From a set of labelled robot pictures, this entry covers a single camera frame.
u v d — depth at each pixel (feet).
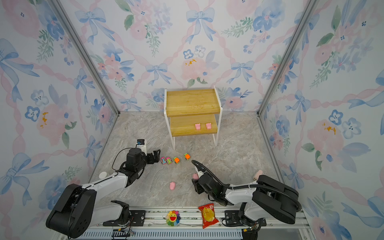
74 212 1.37
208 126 2.94
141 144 2.55
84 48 2.75
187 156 3.05
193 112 2.47
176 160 3.03
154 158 2.68
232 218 2.41
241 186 1.83
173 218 2.41
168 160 2.96
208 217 2.39
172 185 2.74
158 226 2.40
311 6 2.25
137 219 2.42
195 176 2.81
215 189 2.16
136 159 2.25
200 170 2.46
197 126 2.91
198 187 2.50
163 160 2.97
